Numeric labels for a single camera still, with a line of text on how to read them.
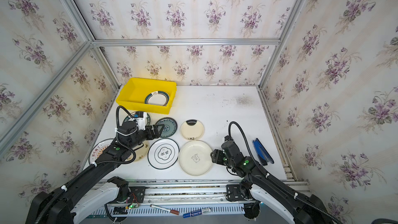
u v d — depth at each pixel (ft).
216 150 2.45
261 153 2.82
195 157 2.77
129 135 1.98
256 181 1.72
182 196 2.42
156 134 2.36
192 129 3.19
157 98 3.66
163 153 2.82
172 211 2.26
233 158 2.05
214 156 2.50
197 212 2.22
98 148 2.88
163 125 2.57
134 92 3.83
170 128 3.16
